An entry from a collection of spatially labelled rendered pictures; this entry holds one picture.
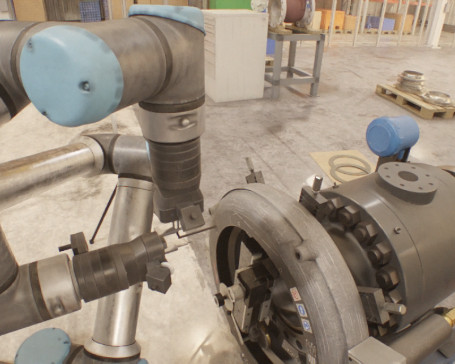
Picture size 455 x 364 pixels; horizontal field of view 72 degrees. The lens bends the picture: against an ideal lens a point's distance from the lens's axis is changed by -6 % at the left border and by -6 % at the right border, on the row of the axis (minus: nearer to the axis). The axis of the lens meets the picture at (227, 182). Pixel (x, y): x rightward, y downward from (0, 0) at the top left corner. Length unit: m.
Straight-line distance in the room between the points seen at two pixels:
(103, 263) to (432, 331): 0.77
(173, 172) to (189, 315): 1.44
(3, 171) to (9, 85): 0.31
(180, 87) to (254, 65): 4.41
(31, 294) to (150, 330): 1.33
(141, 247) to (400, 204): 0.90
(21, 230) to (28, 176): 1.96
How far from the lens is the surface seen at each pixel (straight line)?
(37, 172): 0.75
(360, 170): 3.30
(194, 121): 0.44
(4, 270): 0.50
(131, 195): 0.89
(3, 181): 0.69
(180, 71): 0.40
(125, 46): 0.34
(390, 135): 1.44
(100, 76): 0.31
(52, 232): 2.56
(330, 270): 0.82
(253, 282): 0.93
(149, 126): 0.45
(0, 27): 0.45
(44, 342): 1.04
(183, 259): 2.12
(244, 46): 4.70
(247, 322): 1.23
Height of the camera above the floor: 1.49
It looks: 32 degrees down
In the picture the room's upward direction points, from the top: 1 degrees clockwise
